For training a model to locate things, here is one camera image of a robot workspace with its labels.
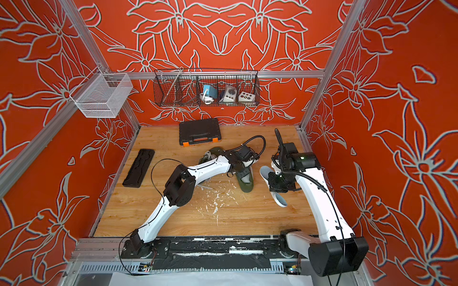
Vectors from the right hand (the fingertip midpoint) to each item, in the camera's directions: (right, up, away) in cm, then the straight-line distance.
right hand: (268, 187), depth 71 cm
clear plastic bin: (-83, +44, +21) cm, 96 cm away
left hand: (-7, +5, +26) cm, 27 cm away
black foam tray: (-67, 0, +24) cm, 71 cm away
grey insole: (+2, -1, -9) cm, 9 cm away
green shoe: (-6, -2, +19) cm, 20 cm away
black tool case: (-35, +25, +39) cm, 58 cm away
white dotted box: (-7, +44, +23) cm, 50 cm away
